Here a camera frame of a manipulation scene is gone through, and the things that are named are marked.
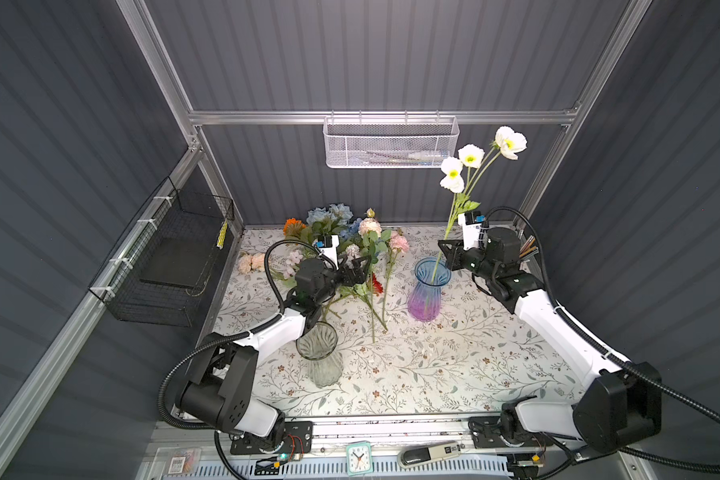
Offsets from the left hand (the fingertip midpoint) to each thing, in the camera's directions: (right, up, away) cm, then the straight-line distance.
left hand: (360, 256), depth 83 cm
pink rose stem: (+13, +5, +25) cm, 28 cm away
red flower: (+5, -10, +14) cm, 18 cm away
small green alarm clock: (0, -47, -14) cm, 49 cm away
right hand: (+23, +4, -4) cm, 23 cm away
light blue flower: (-9, +16, +25) cm, 31 cm away
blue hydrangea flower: (-3, +10, +26) cm, 28 cm away
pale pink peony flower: (-39, -3, +19) cm, 44 cm away
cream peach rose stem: (+3, +9, +17) cm, 19 cm away
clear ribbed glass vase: (-9, -21, -14) cm, 27 cm away
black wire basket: (-48, -4, -12) cm, 50 cm away
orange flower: (-26, +11, +29) cm, 40 cm away
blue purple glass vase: (+20, -5, +2) cm, 21 cm away
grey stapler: (+12, -45, -16) cm, 49 cm away
